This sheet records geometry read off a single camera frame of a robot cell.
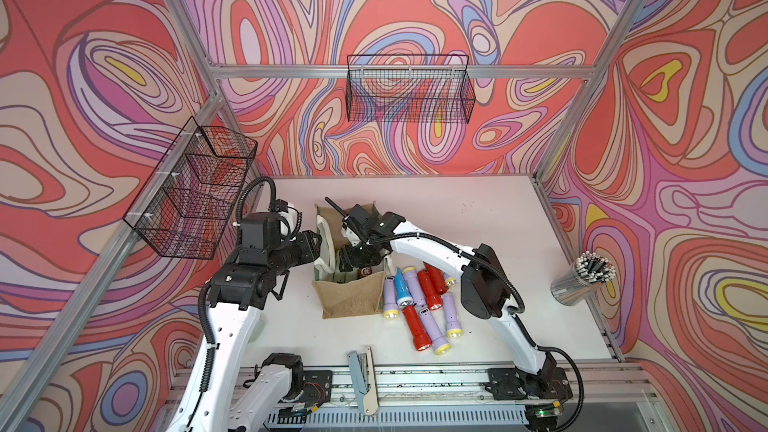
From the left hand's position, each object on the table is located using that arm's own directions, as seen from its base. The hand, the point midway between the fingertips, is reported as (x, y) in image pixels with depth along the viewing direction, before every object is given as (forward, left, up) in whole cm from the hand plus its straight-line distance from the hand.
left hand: (318, 239), depth 70 cm
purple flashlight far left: (-8, -17, -23) cm, 30 cm away
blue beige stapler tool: (-24, -11, -24) cm, 35 cm away
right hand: (+1, -6, -20) cm, 20 cm away
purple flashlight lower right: (-13, -35, -24) cm, 44 cm away
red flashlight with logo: (+4, -9, -23) cm, 26 cm away
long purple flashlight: (-9, -27, -23) cm, 37 cm away
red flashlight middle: (-5, -30, -23) cm, 38 cm away
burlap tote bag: (-9, -7, -12) cm, 16 cm away
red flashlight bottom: (-16, -26, -24) cm, 39 cm away
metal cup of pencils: (-4, -67, -15) cm, 69 cm away
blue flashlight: (-4, -21, -23) cm, 32 cm away
